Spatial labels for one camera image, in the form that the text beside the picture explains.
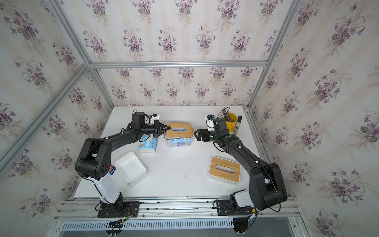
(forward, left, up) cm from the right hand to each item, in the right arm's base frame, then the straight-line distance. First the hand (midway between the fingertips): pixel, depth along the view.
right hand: (202, 133), depth 87 cm
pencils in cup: (+16, -17, 0) cm, 23 cm away
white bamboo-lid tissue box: (-18, -13, -12) cm, 25 cm away
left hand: (+1, +19, +2) cm, 20 cm away
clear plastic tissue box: (+1, +23, -13) cm, 26 cm away
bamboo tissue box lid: (+8, +15, -9) cm, 19 cm away
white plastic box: (-17, +44, -15) cm, 50 cm away
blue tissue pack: (-4, +34, -8) cm, 35 cm away
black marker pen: (+16, -26, -11) cm, 33 cm away
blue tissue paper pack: (-1, +13, -9) cm, 16 cm away
